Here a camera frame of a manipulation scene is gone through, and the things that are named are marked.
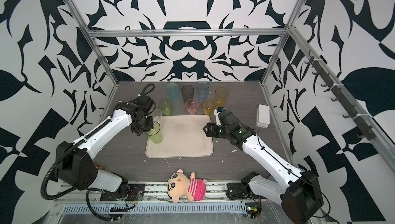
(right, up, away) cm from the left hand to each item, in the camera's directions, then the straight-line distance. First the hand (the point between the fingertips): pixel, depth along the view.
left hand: (147, 126), depth 83 cm
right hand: (+32, 0, -3) cm, 32 cm away
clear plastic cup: (+3, +5, +8) cm, 10 cm away
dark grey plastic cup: (+20, +19, +16) cm, 32 cm away
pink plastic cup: (+23, +10, +20) cm, 32 cm away
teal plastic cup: (+10, +20, +22) cm, 31 cm away
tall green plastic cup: (+5, -3, -4) cm, 8 cm away
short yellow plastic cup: (+33, +10, +17) cm, 38 cm away
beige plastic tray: (+18, -8, +9) cm, 22 cm away
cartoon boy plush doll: (+19, -24, -14) cm, 34 cm away
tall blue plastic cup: (+30, +22, +17) cm, 41 cm away
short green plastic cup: (+6, +10, +19) cm, 22 cm away
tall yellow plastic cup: (+41, +17, +13) cm, 47 cm away
